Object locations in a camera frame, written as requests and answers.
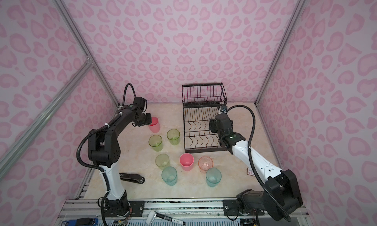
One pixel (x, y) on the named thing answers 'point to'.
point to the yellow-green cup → (162, 161)
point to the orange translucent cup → (204, 163)
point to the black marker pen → (153, 213)
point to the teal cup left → (169, 176)
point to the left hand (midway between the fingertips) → (149, 119)
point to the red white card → (250, 172)
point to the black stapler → (134, 178)
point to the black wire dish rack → (201, 103)
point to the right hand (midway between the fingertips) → (218, 118)
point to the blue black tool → (81, 221)
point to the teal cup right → (213, 177)
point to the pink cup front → (187, 161)
